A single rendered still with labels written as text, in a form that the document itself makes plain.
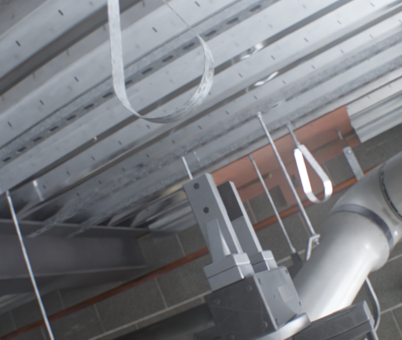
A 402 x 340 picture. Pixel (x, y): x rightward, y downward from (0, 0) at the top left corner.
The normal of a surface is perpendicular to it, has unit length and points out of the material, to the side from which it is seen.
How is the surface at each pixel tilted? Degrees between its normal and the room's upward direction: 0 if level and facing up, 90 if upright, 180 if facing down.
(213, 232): 60
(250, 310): 90
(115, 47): 106
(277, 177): 90
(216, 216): 90
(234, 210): 90
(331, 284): 77
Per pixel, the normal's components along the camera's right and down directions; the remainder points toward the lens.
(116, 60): 0.93, -0.18
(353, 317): 0.00, -0.29
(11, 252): 0.86, -0.44
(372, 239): 0.07, 0.00
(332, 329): -0.36, -0.14
